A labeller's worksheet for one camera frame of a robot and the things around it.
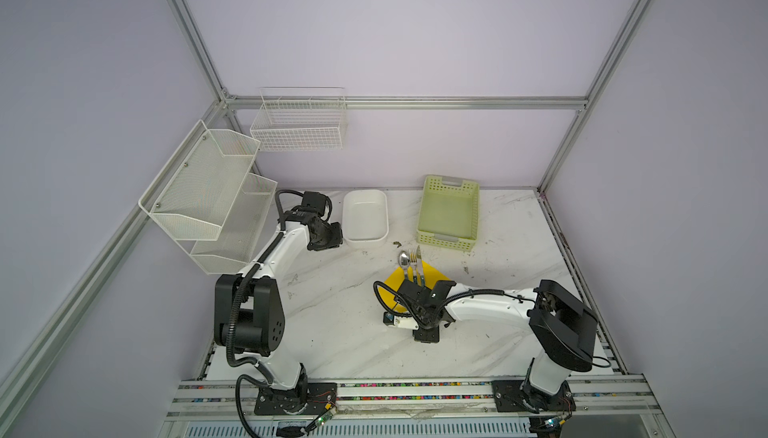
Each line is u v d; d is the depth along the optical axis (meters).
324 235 0.81
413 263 0.99
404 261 0.98
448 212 1.15
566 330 0.45
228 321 0.40
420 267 0.98
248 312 0.45
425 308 0.63
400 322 0.76
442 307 0.58
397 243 1.04
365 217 1.10
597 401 0.75
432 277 0.96
